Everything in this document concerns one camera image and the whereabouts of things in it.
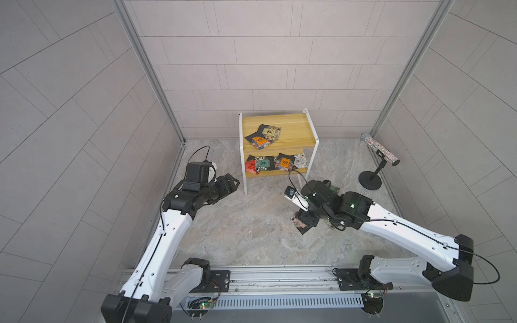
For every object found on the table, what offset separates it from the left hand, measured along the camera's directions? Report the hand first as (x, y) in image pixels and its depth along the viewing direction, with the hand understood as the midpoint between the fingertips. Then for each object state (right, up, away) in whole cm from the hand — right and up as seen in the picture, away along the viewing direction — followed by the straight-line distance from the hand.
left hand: (237, 183), depth 74 cm
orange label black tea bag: (+8, +17, -1) cm, 18 cm away
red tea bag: (+4, +6, +11) cm, 13 cm away
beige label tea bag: (+13, +19, +1) cm, 23 cm away
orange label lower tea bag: (+19, +7, +13) cm, 24 cm away
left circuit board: (-11, -39, -9) cm, 42 cm away
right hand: (+23, -9, -2) cm, 25 cm away
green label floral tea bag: (+10, +7, +12) cm, 17 cm away
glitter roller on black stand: (+63, -2, +24) cm, 67 cm away
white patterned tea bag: (+26, +8, +13) cm, 30 cm away
